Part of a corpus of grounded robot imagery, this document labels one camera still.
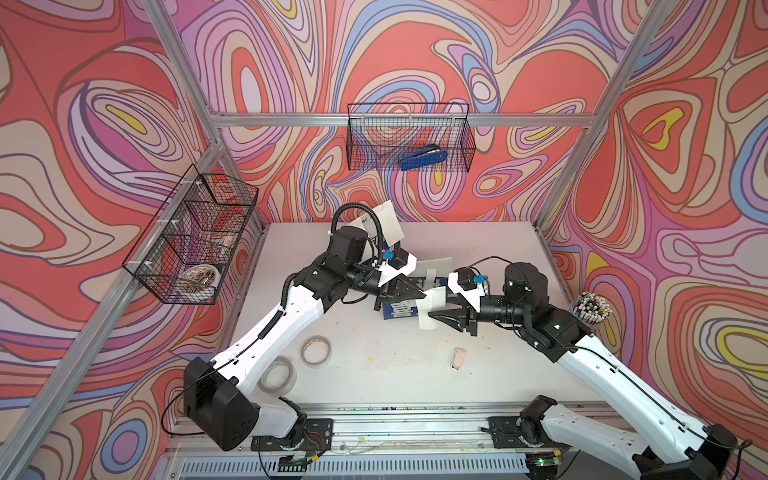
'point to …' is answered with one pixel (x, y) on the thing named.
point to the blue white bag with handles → (371, 225)
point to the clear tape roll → (278, 377)
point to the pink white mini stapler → (458, 358)
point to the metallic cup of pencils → (590, 308)
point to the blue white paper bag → (428, 274)
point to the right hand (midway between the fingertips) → (434, 311)
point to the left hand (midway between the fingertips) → (423, 296)
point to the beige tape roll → (315, 352)
